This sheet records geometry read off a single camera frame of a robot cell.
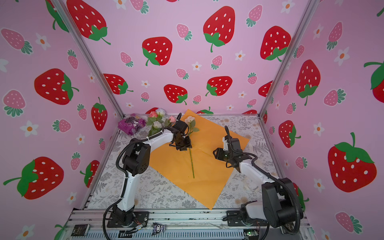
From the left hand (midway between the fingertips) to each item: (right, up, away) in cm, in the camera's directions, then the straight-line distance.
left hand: (192, 146), depth 99 cm
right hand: (+14, -2, -10) cm, 18 cm away
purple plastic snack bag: (-45, +15, +8) cm, 48 cm away
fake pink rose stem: (-32, +21, +17) cm, 42 cm away
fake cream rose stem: (-27, +14, +11) cm, 33 cm away
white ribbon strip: (+31, -20, -14) cm, 40 cm away
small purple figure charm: (-15, -35, -30) cm, 49 cm away
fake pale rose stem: (-27, +25, +19) cm, 42 cm away
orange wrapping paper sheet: (+3, -15, -8) cm, 17 cm away
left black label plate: (-53, -36, -29) cm, 71 cm away
